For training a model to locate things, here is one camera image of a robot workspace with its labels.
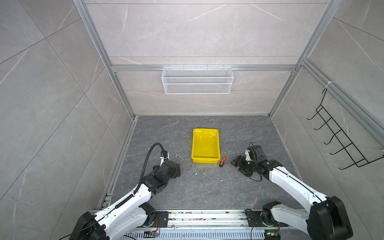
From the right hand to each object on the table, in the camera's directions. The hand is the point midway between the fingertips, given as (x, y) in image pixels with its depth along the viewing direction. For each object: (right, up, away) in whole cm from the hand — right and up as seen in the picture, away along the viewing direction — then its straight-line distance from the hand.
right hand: (233, 163), depth 85 cm
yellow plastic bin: (-15, +8, +16) cm, 23 cm away
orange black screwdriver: (-5, -1, +7) cm, 9 cm away
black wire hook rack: (+44, +10, -20) cm, 50 cm away
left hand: (-36, +1, -1) cm, 36 cm away
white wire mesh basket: (-21, +53, +15) cm, 60 cm away
